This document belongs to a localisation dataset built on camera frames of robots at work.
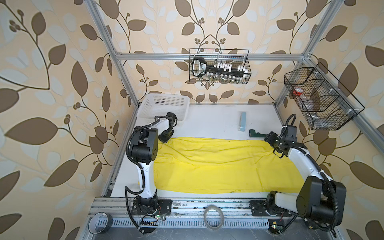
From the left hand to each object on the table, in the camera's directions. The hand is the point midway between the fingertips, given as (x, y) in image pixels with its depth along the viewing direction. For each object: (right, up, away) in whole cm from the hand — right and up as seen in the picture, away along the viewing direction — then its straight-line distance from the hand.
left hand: (168, 136), depth 101 cm
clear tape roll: (+28, -33, -25) cm, 50 cm away
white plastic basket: (-15, +23, +19) cm, 33 cm away
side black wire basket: (+84, +20, -27) cm, 90 cm away
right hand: (+63, -1, -14) cm, 65 cm away
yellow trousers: (+36, -16, -12) cm, 41 cm away
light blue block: (+53, +10, +5) cm, 54 cm away
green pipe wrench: (+58, +1, +1) cm, 58 cm away
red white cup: (+75, +27, -20) cm, 82 cm away
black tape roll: (-27, -38, -30) cm, 56 cm away
